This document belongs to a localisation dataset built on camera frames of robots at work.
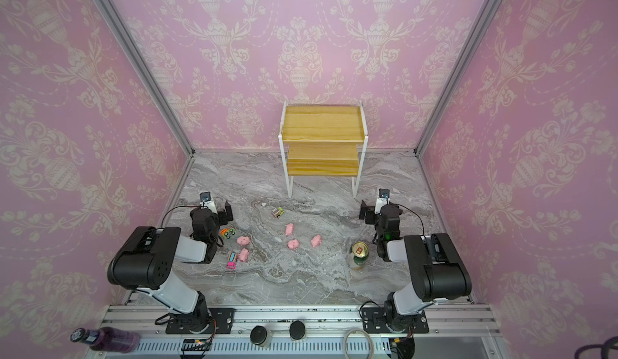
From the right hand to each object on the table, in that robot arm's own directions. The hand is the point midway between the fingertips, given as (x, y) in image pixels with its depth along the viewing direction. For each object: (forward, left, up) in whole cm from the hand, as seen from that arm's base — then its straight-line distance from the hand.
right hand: (377, 200), depth 93 cm
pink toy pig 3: (-8, +35, -5) cm, 36 cm away
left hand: (+2, +63, 0) cm, 63 cm away
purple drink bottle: (-41, +80, +5) cm, 90 cm away
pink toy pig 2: (-17, +51, -5) cm, 54 cm away
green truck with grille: (0, +39, -5) cm, 40 cm away
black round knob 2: (-41, +31, 0) cm, 52 cm away
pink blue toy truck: (-20, +55, -5) cm, 58 cm away
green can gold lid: (-21, +11, +3) cm, 24 cm away
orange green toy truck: (-8, +59, -5) cm, 59 cm away
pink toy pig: (-11, +52, -5) cm, 53 cm away
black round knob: (-42, +41, +2) cm, 59 cm away
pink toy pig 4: (-14, +33, -5) cm, 36 cm away
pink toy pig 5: (-13, +25, -6) cm, 28 cm away
